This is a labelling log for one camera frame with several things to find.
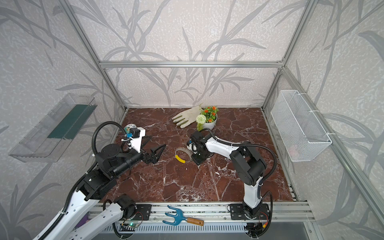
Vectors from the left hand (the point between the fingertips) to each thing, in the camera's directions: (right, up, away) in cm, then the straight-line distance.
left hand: (161, 138), depth 64 cm
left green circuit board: (-17, -43, +7) cm, 46 cm away
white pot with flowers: (+24, +12, +33) cm, 42 cm away
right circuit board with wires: (+44, -46, +9) cm, 64 cm away
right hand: (+15, -15, +27) cm, 35 cm away
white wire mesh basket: (+60, 0, -3) cm, 60 cm away
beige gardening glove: (+8, +11, +52) cm, 54 cm away
